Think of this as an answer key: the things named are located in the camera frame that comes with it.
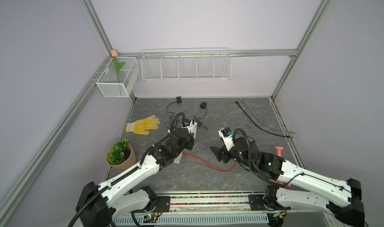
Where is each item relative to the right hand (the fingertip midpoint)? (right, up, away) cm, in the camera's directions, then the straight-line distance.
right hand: (215, 145), depth 70 cm
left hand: (-12, +3, +8) cm, 15 cm away
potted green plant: (-48, -7, +6) cm, 49 cm away
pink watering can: (+20, -8, -22) cm, 31 cm away
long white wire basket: (-15, +48, +30) cm, 58 cm away
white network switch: (-21, -13, +16) cm, 29 cm away
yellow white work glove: (-50, +6, +35) cm, 62 cm away
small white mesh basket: (-58, +32, +11) cm, 67 cm away
